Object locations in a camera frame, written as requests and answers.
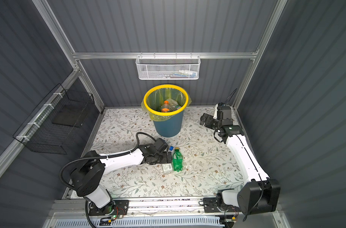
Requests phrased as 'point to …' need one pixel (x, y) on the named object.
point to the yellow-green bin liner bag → (156, 98)
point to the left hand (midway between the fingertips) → (167, 159)
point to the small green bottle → (177, 160)
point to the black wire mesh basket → (54, 125)
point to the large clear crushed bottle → (173, 105)
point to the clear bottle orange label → (166, 107)
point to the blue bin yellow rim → (173, 128)
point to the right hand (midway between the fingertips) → (209, 120)
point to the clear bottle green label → (167, 166)
